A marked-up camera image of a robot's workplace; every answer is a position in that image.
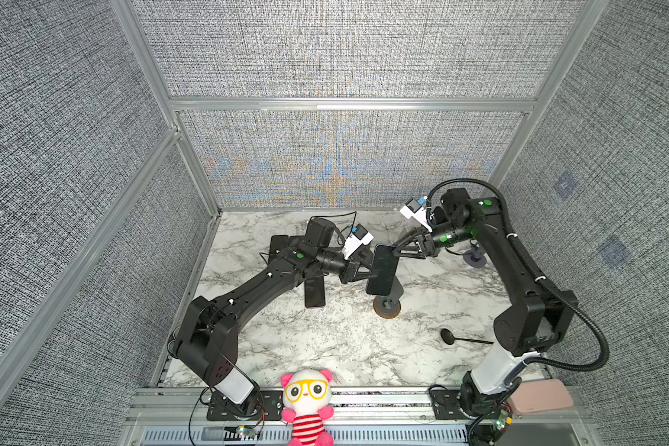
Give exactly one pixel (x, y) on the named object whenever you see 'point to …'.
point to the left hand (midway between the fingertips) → (374, 274)
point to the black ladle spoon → (449, 337)
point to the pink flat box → (540, 394)
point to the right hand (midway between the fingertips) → (398, 250)
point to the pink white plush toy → (307, 397)
